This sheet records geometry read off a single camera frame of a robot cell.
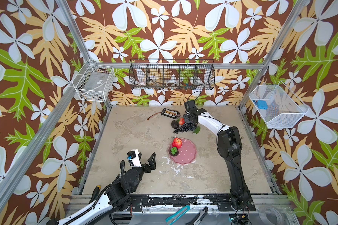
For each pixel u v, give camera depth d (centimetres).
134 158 65
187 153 92
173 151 86
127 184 56
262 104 86
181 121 104
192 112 80
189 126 103
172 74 98
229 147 59
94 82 86
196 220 69
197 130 103
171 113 114
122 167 59
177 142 90
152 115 115
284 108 78
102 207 54
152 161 69
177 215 70
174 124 103
